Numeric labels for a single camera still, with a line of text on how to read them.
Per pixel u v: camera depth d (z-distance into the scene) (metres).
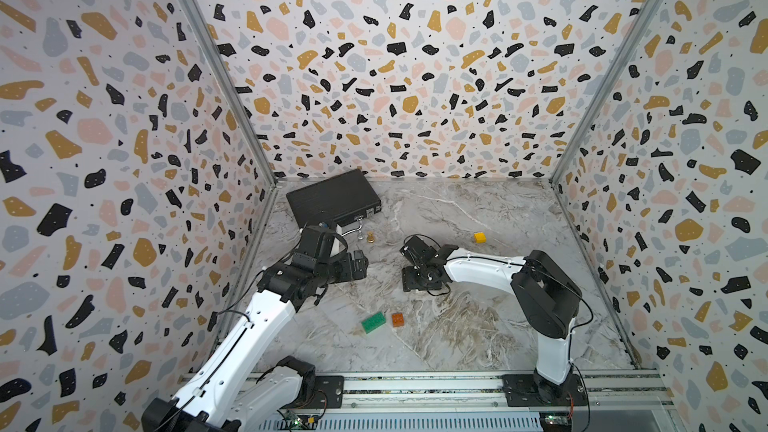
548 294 0.50
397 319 0.85
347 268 0.67
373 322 0.85
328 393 0.74
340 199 1.10
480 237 1.03
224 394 0.39
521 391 0.73
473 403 0.75
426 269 0.70
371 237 1.03
